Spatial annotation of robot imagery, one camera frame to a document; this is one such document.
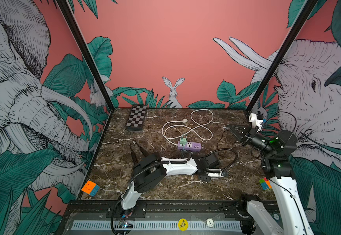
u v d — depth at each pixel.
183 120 1.11
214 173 0.72
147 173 0.49
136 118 1.11
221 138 1.03
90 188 0.76
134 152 0.95
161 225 0.70
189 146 0.96
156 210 0.75
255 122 0.58
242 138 0.55
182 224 0.70
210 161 0.66
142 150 0.96
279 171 0.47
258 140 0.55
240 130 0.57
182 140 0.93
